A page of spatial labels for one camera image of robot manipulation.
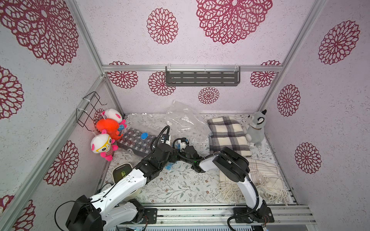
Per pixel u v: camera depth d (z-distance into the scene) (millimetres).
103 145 804
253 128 965
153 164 589
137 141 970
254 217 649
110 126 922
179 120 1161
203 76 965
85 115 759
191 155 767
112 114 945
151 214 733
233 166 509
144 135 928
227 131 1052
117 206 572
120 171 830
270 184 779
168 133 661
